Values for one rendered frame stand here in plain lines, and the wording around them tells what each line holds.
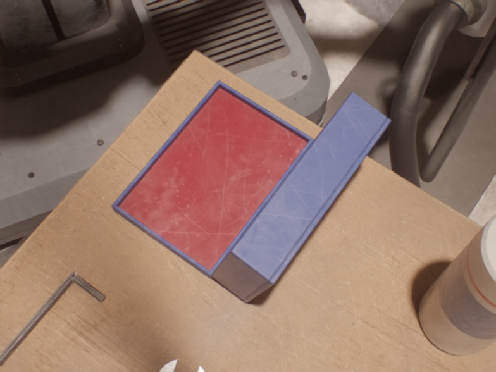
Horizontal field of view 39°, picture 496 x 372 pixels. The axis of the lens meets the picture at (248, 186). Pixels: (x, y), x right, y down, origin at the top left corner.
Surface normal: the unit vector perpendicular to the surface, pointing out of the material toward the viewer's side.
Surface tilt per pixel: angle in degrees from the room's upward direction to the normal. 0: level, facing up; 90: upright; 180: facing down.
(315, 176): 12
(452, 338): 90
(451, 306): 90
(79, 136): 0
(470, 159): 0
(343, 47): 0
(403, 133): 51
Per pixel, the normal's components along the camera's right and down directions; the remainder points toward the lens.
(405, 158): -0.07, 0.57
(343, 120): 0.18, -0.28
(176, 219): 0.00, -0.40
